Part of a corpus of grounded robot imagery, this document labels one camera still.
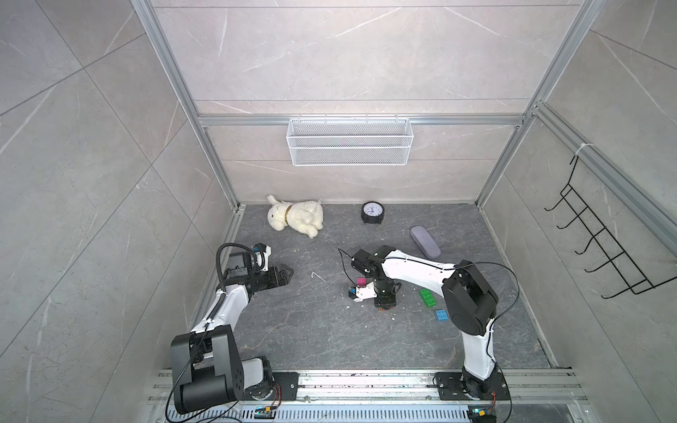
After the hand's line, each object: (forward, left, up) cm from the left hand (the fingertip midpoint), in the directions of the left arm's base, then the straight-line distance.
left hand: (282, 270), depth 89 cm
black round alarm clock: (+32, -35, -6) cm, 48 cm away
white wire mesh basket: (+44, -25, +21) cm, 55 cm away
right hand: (-8, -36, -6) cm, 38 cm away
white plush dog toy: (+22, -7, +3) cm, 23 cm away
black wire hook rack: (-17, -89, +24) cm, 94 cm away
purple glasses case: (+15, -55, -6) cm, 57 cm away
